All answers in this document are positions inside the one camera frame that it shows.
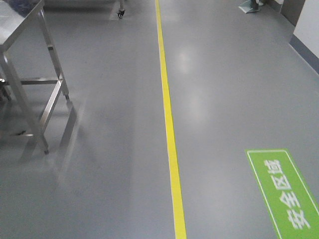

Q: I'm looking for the steel rack on castors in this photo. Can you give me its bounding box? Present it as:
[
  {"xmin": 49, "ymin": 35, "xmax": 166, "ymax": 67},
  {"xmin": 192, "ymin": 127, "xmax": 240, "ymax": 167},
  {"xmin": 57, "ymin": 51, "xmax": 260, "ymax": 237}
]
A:
[{"xmin": 43, "ymin": 0, "xmax": 128, "ymax": 19}]

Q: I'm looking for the blue plastic bin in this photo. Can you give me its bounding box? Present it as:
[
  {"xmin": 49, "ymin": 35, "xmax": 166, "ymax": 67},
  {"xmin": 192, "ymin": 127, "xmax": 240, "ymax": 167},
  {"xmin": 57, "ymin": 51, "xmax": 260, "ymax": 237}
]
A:
[{"xmin": 9, "ymin": 0, "xmax": 42, "ymax": 13}]

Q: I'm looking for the pale green sheet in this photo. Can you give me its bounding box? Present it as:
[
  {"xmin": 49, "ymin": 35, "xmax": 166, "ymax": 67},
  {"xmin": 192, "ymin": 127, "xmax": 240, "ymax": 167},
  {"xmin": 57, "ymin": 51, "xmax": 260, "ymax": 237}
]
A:
[{"xmin": 238, "ymin": 0, "xmax": 264, "ymax": 13}]

